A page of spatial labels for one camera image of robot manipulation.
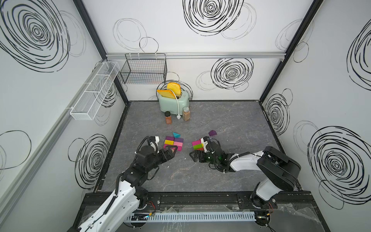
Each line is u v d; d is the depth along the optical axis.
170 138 0.97
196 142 0.95
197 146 0.92
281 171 0.44
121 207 0.49
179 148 0.94
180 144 0.94
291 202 0.74
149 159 0.57
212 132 0.99
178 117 1.07
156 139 0.72
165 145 0.94
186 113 1.02
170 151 0.68
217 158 0.69
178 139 0.97
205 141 0.83
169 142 0.96
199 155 0.78
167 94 0.95
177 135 0.98
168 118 1.01
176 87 1.02
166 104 1.03
